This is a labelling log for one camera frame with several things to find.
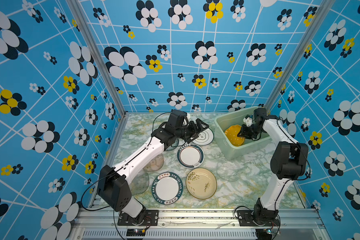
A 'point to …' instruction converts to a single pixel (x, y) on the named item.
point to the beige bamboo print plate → (201, 183)
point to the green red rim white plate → (190, 156)
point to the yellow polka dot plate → (231, 134)
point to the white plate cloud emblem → (205, 137)
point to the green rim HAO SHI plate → (167, 188)
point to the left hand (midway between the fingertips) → (206, 130)
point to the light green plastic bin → (230, 151)
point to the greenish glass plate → (140, 183)
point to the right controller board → (263, 234)
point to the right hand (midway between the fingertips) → (241, 135)
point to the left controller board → (135, 232)
